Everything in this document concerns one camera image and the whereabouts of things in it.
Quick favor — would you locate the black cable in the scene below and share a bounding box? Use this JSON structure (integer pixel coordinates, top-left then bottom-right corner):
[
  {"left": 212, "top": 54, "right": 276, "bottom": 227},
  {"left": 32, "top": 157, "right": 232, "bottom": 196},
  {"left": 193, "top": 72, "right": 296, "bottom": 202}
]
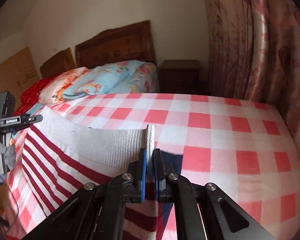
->
[{"left": 0, "top": 176, "right": 21, "bottom": 230}]

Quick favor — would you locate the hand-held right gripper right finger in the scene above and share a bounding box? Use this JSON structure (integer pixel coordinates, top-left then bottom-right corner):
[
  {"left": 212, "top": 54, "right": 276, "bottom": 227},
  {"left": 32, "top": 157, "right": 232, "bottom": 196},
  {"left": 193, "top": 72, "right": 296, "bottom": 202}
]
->
[{"left": 153, "top": 148, "right": 277, "bottom": 240}]

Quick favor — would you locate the red floral blanket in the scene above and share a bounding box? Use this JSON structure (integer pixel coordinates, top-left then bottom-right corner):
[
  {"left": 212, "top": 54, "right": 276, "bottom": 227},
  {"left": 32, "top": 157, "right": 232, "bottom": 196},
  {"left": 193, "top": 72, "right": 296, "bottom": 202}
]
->
[{"left": 14, "top": 78, "right": 57, "bottom": 116}]

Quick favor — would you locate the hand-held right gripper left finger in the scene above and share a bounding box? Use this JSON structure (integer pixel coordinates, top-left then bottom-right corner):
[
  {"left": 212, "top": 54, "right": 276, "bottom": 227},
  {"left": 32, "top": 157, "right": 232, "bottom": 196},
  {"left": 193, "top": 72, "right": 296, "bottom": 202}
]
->
[{"left": 22, "top": 148, "right": 148, "bottom": 240}]

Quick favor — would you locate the orange floral quilt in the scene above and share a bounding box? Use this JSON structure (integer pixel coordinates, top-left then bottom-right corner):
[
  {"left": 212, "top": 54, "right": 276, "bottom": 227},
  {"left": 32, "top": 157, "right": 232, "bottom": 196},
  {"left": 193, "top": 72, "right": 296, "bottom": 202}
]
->
[{"left": 38, "top": 67, "right": 91, "bottom": 105}]

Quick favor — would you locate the pink floral curtain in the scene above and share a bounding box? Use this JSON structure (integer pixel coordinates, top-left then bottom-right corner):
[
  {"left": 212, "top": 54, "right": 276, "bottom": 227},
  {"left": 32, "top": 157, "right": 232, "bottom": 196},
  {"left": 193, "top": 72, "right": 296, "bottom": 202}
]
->
[{"left": 199, "top": 0, "right": 300, "bottom": 143}]

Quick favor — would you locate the small wooden headboard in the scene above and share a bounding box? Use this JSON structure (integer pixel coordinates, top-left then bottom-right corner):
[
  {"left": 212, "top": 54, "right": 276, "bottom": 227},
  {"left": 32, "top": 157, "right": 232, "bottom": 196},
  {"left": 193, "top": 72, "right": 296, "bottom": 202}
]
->
[{"left": 40, "top": 47, "right": 77, "bottom": 79}]

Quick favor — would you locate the red grey striped sweater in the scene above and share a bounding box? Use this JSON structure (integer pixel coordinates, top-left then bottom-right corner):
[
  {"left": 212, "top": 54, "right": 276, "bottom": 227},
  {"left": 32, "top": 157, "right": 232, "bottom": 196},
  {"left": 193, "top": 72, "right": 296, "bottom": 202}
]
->
[{"left": 21, "top": 106, "right": 183, "bottom": 240}]

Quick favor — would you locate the light wooden cabinet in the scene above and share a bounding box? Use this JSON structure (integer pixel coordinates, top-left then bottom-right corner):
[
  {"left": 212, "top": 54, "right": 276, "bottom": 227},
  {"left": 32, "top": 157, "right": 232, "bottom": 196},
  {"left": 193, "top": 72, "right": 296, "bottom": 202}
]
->
[{"left": 0, "top": 47, "right": 40, "bottom": 103}]

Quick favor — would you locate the dark wooden nightstand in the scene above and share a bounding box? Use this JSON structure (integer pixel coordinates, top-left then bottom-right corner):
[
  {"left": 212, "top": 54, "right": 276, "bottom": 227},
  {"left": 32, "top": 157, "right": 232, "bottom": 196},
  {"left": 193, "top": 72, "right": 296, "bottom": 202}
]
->
[{"left": 159, "top": 60, "right": 201, "bottom": 94}]

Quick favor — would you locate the light blue floral quilt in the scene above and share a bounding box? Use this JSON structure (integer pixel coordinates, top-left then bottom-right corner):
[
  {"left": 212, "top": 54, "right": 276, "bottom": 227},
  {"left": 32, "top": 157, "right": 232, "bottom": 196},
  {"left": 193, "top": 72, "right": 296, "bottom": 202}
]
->
[{"left": 62, "top": 60, "right": 160, "bottom": 99}]

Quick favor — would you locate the pink white checkered bed sheet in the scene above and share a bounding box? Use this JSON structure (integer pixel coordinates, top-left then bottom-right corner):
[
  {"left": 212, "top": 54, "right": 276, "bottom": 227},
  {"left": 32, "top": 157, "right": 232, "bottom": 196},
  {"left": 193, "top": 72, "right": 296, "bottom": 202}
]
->
[{"left": 0, "top": 92, "right": 300, "bottom": 240}]

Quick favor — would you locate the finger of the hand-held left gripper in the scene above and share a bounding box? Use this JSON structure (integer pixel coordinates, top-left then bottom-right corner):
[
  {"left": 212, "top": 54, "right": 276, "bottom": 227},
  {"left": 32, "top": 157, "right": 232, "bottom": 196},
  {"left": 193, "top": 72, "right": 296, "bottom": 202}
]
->
[{"left": 27, "top": 114, "right": 44, "bottom": 125}]

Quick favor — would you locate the person's left hand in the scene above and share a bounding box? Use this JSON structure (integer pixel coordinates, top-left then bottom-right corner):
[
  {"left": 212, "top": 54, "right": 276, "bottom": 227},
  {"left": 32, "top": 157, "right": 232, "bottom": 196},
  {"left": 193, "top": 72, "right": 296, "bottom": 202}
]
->
[{"left": 0, "top": 139, "right": 16, "bottom": 171}]

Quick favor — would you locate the large carved wooden headboard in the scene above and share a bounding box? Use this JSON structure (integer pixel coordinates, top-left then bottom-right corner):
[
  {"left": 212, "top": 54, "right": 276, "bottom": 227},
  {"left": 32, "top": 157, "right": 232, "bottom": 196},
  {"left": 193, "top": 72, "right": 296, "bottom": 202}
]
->
[{"left": 75, "top": 20, "right": 157, "bottom": 70}]

